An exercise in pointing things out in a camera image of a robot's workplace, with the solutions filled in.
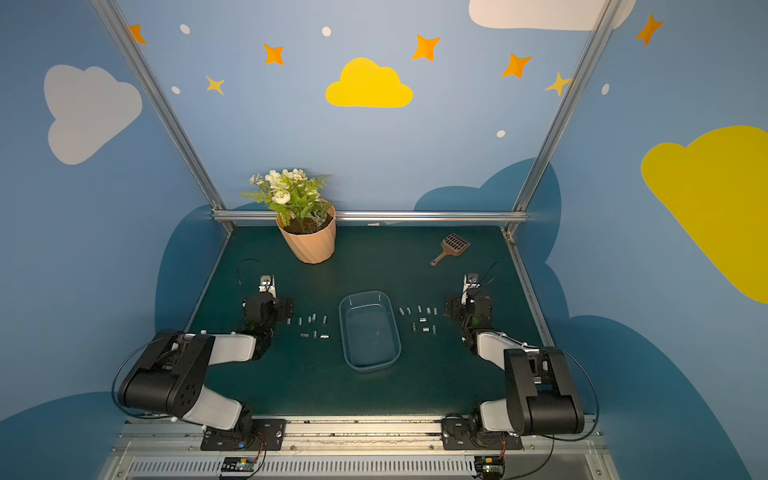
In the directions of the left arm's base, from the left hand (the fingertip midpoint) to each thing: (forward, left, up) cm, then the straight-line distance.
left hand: (271, 292), depth 94 cm
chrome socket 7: (-12, -18, -6) cm, 22 cm away
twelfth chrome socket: (-12, -12, -6) cm, 18 cm away
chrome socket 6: (-5, -13, -6) cm, 16 cm away
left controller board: (-44, -2, -7) cm, 45 cm away
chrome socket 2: (-1, -48, -6) cm, 49 cm away
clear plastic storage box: (-8, -32, -8) cm, 34 cm away
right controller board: (-43, -64, -8) cm, 78 cm away
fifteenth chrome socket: (-7, -10, -6) cm, 13 cm away
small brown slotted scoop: (+27, -63, -5) cm, 68 cm away
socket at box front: (-5, -49, -6) cm, 50 cm away
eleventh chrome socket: (-7, -46, -6) cm, 47 cm away
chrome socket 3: (-1, -51, -6) cm, 52 cm away
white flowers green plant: (+20, -9, +23) cm, 32 cm away
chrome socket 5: (-6, -17, -6) cm, 19 cm away
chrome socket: (-2, -42, -7) cm, 43 cm away
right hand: (+1, -64, 0) cm, 64 cm away
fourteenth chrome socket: (-8, -53, -6) cm, 54 cm away
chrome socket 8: (-11, -15, -6) cm, 20 cm away
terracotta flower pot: (+16, -13, +4) cm, 21 cm away
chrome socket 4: (-1, -54, -6) cm, 54 cm away
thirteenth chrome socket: (-8, -50, -6) cm, 51 cm away
